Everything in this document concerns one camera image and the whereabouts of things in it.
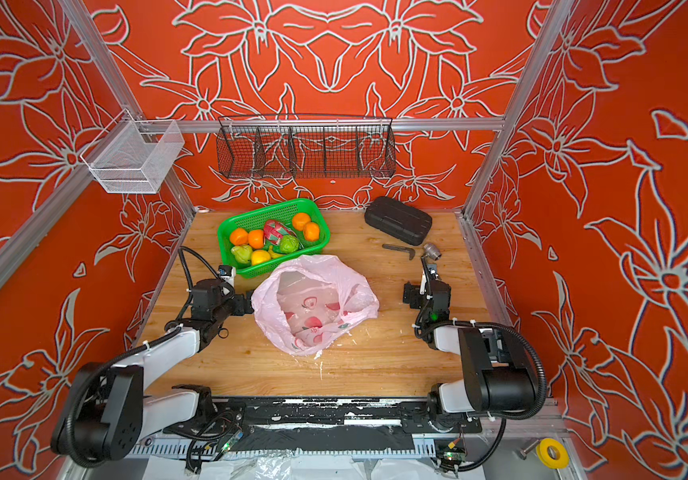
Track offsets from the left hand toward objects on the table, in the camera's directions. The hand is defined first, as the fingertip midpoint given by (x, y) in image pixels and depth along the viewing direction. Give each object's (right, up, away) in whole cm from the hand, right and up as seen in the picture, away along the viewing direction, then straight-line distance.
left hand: (239, 290), depth 90 cm
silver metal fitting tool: (+64, +11, +14) cm, 67 cm away
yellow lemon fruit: (+4, +10, +8) cm, 13 cm away
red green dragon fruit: (+8, +19, +13) cm, 24 cm away
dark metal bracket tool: (+57, +11, +17) cm, 61 cm away
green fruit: (-2, +11, +10) cm, 15 cm away
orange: (-5, +17, +14) cm, 22 cm away
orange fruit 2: (+21, +19, +15) cm, 31 cm away
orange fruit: (+16, +23, +21) cm, 35 cm away
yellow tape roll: (+78, -34, -23) cm, 88 cm away
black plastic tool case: (+53, +23, +19) cm, 61 cm away
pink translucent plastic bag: (+20, -5, +4) cm, 21 cm away
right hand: (+57, +3, +3) cm, 57 cm away
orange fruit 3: (+1, +16, +14) cm, 21 cm away
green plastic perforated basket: (+9, +26, +20) cm, 34 cm away
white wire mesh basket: (-34, +42, +3) cm, 55 cm away
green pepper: (+14, +14, +8) cm, 21 cm away
